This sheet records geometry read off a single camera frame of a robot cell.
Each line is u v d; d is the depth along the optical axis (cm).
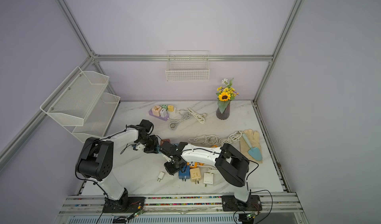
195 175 78
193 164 84
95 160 48
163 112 104
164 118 107
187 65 93
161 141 88
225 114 107
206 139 94
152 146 84
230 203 73
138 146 86
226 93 90
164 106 107
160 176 82
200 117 108
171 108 107
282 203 76
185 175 79
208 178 80
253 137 98
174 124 104
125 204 67
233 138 95
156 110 104
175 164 70
